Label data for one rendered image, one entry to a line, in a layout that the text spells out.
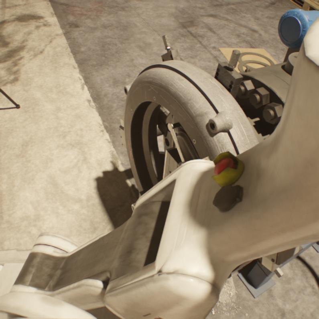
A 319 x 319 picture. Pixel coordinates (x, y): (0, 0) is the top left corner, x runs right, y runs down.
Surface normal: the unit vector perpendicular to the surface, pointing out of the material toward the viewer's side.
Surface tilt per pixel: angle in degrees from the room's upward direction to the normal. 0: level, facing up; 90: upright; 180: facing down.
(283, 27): 90
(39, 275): 6
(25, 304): 23
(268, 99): 62
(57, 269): 35
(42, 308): 9
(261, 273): 90
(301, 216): 86
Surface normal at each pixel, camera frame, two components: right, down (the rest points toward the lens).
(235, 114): 0.25, -0.40
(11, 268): -0.47, -0.69
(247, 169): -0.73, -0.58
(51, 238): -0.01, -0.70
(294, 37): -0.86, 0.31
